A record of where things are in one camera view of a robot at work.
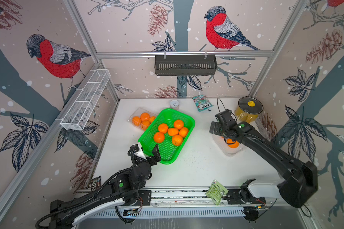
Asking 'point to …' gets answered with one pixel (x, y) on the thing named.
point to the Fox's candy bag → (202, 103)
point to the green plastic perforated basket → (169, 152)
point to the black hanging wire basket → (185, 65)
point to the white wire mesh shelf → (77, 118)
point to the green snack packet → (216, 192)
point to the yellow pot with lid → (248, 109)
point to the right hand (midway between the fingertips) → (218, 128)
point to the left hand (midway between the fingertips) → (154, 145)
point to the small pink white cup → (174, 105)
